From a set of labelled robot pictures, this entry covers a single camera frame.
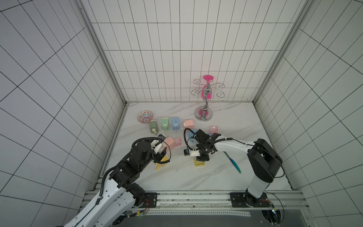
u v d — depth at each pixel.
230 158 0.88
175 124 0.97
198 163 0.85
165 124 0.97
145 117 1.08
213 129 1.04
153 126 0.95
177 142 0.95
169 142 0.90
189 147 0.76
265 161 0.46
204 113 1.11
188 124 0.98
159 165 0.84
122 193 0.47
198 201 0.74
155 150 0.60
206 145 0.66
